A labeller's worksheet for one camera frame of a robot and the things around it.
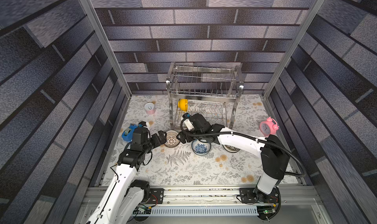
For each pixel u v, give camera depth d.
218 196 0.76
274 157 0.45
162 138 0.70
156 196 0.73
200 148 0.88
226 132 0.57
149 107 1.04
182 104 1.00
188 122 0.67
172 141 0.92
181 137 0.73
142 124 0.69
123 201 0.55
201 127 0.63
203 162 0.85
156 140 0.68
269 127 0.90
